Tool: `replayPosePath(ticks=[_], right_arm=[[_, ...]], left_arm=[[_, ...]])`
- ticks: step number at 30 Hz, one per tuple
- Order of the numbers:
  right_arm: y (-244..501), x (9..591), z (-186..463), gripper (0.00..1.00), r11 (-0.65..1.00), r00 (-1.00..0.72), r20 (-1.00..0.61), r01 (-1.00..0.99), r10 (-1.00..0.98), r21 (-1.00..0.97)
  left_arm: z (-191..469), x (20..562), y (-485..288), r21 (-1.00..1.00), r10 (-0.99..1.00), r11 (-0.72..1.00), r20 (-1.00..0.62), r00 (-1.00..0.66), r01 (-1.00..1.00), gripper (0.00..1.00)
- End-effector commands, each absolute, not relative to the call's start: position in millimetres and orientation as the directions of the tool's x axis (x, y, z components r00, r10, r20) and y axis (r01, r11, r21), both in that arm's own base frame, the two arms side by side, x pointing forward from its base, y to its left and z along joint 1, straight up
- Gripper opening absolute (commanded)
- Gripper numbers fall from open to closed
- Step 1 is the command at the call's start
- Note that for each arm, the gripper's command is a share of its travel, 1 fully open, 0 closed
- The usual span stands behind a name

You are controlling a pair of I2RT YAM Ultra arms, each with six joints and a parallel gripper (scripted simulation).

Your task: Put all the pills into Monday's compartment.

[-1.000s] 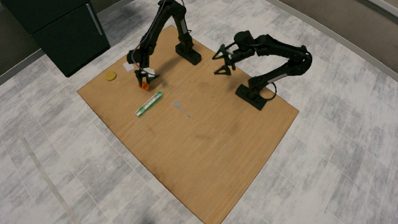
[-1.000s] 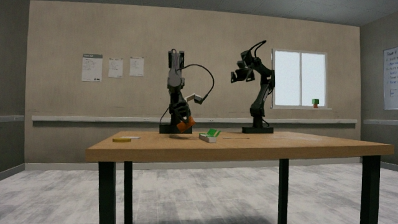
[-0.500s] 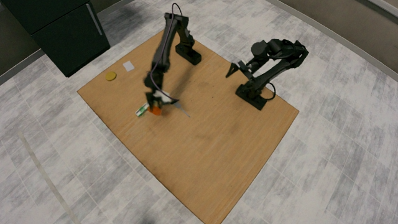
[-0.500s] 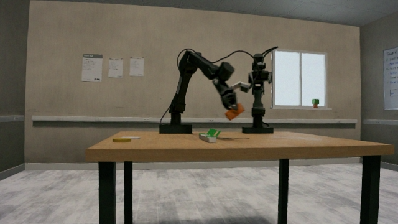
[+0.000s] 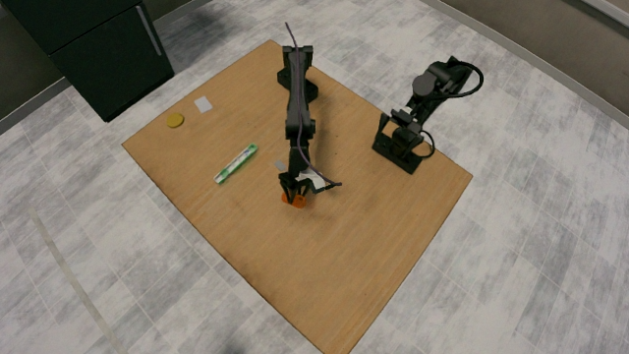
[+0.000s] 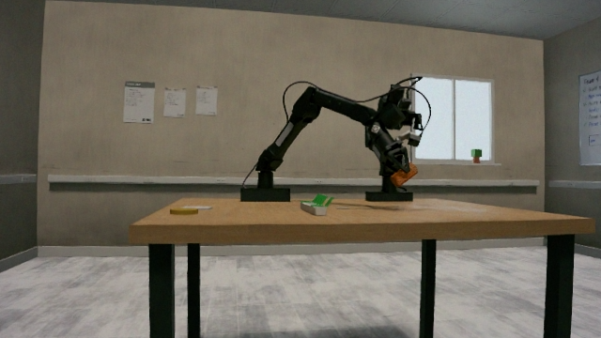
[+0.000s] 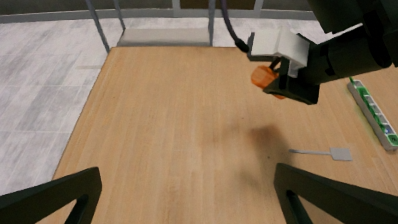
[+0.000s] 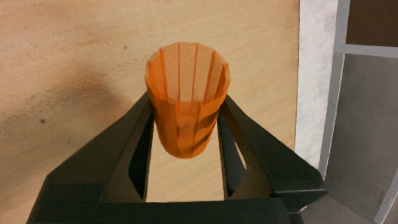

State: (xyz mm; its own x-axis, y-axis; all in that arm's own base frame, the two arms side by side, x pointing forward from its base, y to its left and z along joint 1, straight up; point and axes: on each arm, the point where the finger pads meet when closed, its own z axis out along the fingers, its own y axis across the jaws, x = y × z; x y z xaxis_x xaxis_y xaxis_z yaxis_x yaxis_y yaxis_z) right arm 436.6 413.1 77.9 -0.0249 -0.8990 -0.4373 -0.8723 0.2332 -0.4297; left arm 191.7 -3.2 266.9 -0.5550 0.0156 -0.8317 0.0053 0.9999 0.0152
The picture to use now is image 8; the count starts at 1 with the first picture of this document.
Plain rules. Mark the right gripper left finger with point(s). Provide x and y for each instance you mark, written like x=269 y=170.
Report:
x=98 y=170

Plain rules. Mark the orange translucent pill bottle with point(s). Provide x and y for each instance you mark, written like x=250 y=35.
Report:
x=186 y=83

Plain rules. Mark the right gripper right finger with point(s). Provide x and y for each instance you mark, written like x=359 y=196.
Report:
x=272 y=168

